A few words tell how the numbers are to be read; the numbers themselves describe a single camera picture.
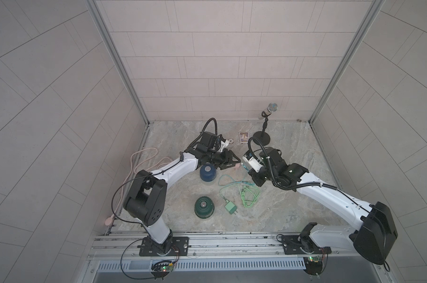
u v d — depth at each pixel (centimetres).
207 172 82
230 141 108
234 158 77
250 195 85
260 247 72
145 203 44
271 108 85
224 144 79
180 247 71
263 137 108
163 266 65
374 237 38
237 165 78
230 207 80
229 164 72
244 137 107
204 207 72
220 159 73
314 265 70
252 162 69
